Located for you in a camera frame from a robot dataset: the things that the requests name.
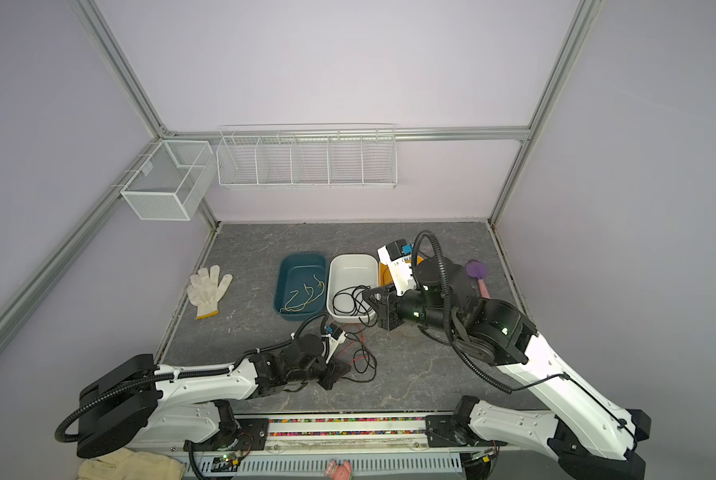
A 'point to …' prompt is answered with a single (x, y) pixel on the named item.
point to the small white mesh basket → (173, 181)
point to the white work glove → (205, 291)
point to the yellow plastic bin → (385, 277)
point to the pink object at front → (338, 472)
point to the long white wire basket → (308, 156)
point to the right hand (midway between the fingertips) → (363, 298)
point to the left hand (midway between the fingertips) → (348, 373)
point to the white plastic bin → (348, 275)
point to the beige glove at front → (129, 464)
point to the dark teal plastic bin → (301, 286)
